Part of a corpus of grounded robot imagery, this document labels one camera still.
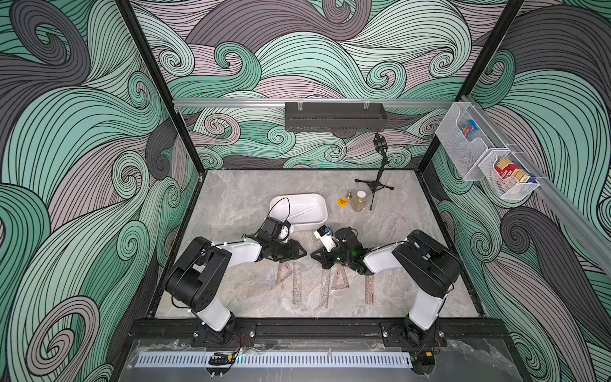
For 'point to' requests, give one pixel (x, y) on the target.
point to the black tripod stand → (381, 147)
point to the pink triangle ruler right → (340, 280)
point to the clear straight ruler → (301, 212)
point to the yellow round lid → (342, 202)
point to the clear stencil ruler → (324, 287)
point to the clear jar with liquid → (359, 201)
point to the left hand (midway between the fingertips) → (303, 252)
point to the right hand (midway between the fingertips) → (314, 254)
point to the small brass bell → (349, 195)
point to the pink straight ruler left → (297, 283)
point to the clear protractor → (307, 263)
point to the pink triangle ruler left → (283, 272)
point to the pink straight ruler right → (369, 290)
